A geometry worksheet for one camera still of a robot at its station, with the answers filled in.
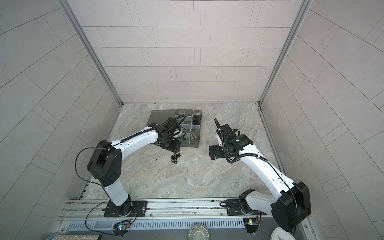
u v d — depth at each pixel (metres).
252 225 0.68
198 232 0.65
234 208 0.71
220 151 0.68
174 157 0.89
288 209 0.43
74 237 0.61
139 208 0.71
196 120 1.05
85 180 0.47
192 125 0.99
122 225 0.64
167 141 0.73
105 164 0.45
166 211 0.71
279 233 0.63
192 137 0.95
